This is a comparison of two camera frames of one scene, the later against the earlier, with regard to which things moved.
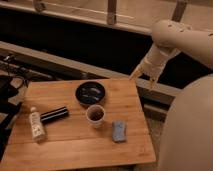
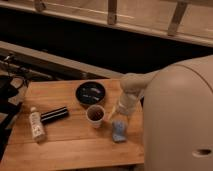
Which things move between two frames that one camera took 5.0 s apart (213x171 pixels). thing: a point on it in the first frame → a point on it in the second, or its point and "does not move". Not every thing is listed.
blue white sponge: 119,131 does not move
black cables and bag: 10,69 does not move
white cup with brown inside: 95,115 does not move
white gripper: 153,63 → 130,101
